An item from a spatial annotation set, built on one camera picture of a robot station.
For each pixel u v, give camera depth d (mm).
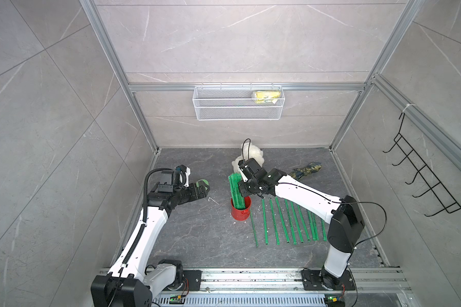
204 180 986
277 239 836
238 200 858
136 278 390
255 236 841
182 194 643
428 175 650
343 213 498
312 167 1046
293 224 880
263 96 851
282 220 898
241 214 841
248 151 909
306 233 858
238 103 1009
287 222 896
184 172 660
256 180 628
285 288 730
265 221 884
